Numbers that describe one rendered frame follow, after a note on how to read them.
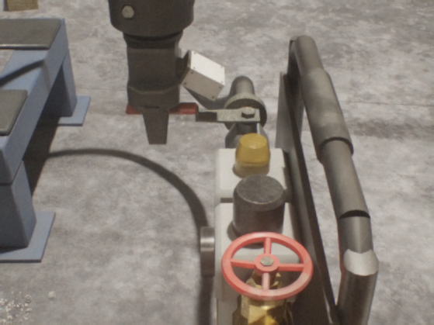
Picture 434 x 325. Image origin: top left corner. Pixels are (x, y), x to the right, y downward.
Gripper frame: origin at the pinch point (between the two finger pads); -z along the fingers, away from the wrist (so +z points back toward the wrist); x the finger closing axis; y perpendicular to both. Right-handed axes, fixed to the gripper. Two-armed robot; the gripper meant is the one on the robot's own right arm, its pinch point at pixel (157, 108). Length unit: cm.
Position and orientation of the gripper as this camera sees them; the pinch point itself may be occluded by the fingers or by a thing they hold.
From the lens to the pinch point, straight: 72.8
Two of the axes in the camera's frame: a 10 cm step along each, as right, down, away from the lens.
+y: -10.0, 0.1, -0.1
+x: -0.1, -5.9, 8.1
